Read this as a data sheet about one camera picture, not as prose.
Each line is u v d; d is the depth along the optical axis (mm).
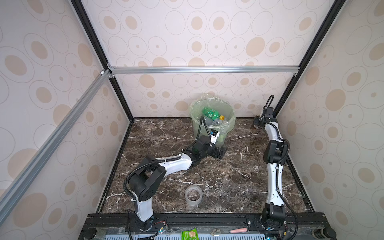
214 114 951
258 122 1050
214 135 760
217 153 772
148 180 473
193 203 798
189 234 687
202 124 742
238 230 720
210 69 869
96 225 758
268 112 947
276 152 734
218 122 825
